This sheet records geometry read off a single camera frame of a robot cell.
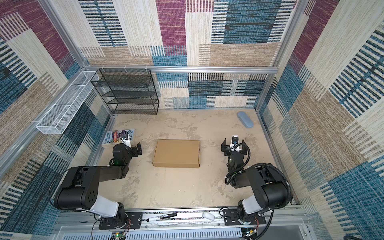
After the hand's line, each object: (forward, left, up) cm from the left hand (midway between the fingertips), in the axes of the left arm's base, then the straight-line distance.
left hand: (131, 141), depth 93 cm
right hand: (-3, -62, +4) cm, 63 cm away
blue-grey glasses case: (+22, -77, -6) cm, 80 cm away
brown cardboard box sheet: (-7, -28, -3) cm, 29 cm away
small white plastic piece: (-39, -44, -4) cm, 59 cm away
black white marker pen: (-39, -22, -7) cm, 46 cm away
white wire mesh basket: (-4, +26, +25) cm, 36 cm away
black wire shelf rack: (+38, +9, +9) cm, 40 cm away
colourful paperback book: (+8, +15, -5) cm, 18 cm away
